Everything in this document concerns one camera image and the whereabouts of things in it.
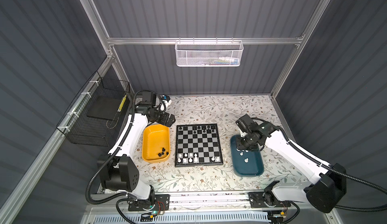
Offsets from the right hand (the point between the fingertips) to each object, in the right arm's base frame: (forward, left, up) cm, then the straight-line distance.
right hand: (239, 147), depth 79 cm
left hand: (+15, +40, +8) cm, 43 cm away
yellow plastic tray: (+8, +49, -11) cm, 51 cm away
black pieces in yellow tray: (+1, +45, -11) cm, 46 cm away
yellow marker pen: (+17, +62, +16) cm, 67 cm away
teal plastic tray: (-4, -5, -13) cm, 15 cm away
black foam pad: (+13, +70, +18) cm, 73 cm away
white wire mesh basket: (+79, +13, +9) cm, 81 cm away
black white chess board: (+7, +23, -11) cm, 26 cm away
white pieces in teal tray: (+1, -4, -12) cm, 13 cm away
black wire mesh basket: (0, +75, +19) cm, 78 cm away
